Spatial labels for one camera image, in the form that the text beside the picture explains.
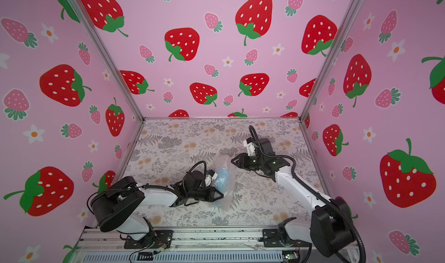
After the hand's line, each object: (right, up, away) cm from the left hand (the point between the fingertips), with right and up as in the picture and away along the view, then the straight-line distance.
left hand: (224, 196), depth 83 cm
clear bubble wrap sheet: (+1, -2, -2) cm, 3 cm away
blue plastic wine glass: (-1, +8, 0) cm, 8 cm away
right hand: (+3, +17, -4) cm, 18 cm away
